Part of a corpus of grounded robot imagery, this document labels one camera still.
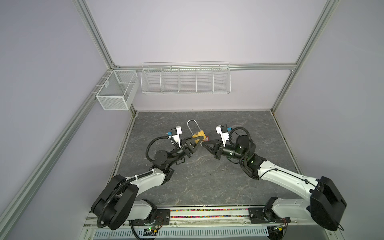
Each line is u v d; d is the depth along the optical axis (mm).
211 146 678
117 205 418
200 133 667
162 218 734
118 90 1017
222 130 631
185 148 630
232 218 740
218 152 626
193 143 689
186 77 986
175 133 643
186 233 1577
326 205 403
